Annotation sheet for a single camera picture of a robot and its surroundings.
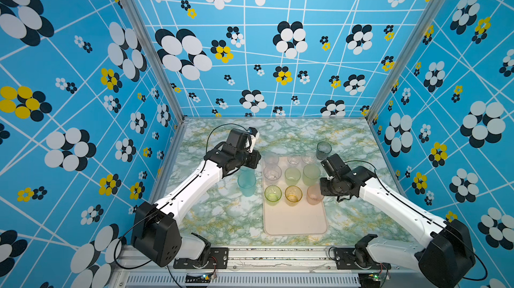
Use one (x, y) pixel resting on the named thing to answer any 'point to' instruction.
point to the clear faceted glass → (308, 159)
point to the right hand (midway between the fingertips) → (325, 188)
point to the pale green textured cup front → (292, 175)
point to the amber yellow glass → (293, 194)
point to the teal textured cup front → (247, 181)
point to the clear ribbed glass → (294, 160)
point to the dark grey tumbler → (323, 149)
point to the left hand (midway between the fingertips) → (260, 155)
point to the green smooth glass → (272, 195)
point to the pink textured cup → (314, 195)
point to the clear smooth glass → (272, 173)
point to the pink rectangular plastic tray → (306, 220)
